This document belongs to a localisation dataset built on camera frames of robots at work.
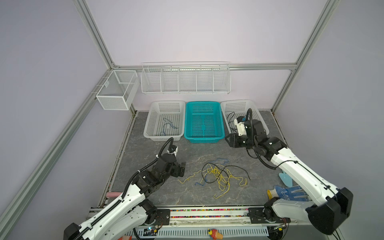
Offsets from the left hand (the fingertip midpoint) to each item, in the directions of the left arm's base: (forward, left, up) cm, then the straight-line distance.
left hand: (176, 163), depth 78 cm
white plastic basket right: (+42, -40, -5) cm, 58 cm away
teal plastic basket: (+38, -18, -13) cm, 44 cm away
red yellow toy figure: (-31, -17, -10) cm, 36 cm away
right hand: (+8, -28, +8) cm, 31 cm away
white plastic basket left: (+51, +5, -13) cm, 53 cm away
